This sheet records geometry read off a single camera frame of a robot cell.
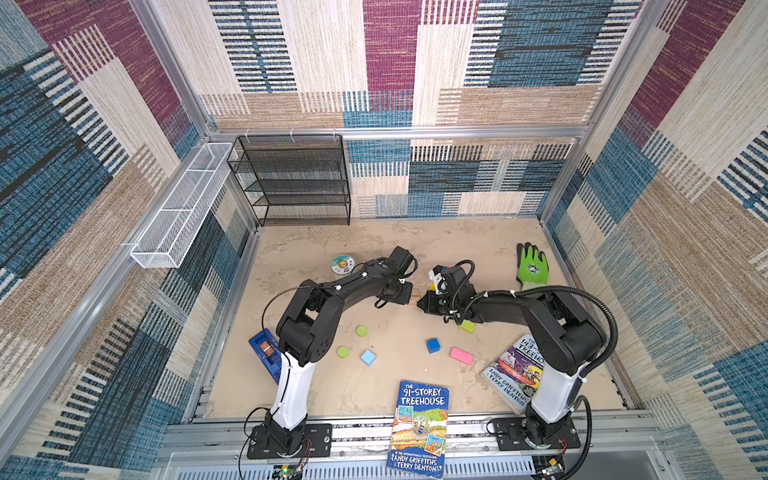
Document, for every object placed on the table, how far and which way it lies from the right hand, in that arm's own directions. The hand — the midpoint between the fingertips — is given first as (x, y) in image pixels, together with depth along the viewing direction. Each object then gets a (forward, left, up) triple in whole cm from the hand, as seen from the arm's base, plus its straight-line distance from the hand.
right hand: (420, 306), depth 96 cm
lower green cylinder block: (-13, +24, 0) cm, 27 cm away
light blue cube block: (-16, +16, +1) cm, 23 cm away
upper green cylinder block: (-7, +18, 0) cm, 20 cm away
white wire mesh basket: (+4, +61, +33) cm, 70 cm away
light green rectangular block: (-7, -14, 0) cm, 16 cm away
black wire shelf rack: (+42, +42, +18) cm, 62 cm away
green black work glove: (+14, -40, 0) cm, 42 cm away
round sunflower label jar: (+11, +24, +8) cm, 28 cm away
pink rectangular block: (-16, -10, +1) cm, 19 cm away
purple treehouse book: (-22, -24, +1) cm, 32 cm away
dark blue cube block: (-13, -3, +1) cm, 13 cm away
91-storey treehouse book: (-36, +4, +2) cm, 36 cm away
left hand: (+4, +4, +2) cm, 6 cm away
